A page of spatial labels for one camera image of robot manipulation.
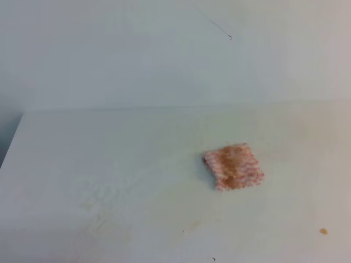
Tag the small brown coffee drop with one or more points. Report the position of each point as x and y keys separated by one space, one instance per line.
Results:
x=323 y=231

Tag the pink white checkered rag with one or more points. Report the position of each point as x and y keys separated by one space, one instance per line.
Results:
x=233 y=167

